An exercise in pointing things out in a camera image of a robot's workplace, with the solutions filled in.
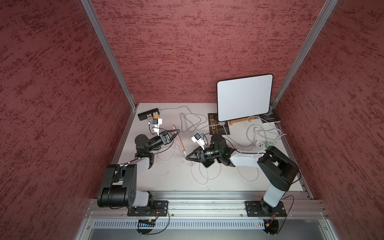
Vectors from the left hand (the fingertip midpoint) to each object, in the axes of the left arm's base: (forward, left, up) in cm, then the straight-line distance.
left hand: (178, 133), depth 78 cm
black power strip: (+28, +31, -18) cm, 46 cm away
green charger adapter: (+3, -57, -15) cm, 59 cm away
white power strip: (+4, -52, -19) cm, 56 cm away
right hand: (-12, -5, -9) cm, 15 cm away
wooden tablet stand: (+23, -35, -19) cm, 46 cm away
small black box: (+33, -70, -24) cm, 81 cm away
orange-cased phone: (-6, -2, +1) cm, 6 cm away
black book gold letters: (+20, -24, -21) cm, 38 cm away
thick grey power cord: (+20, -14, -21) cm, 32 cm away
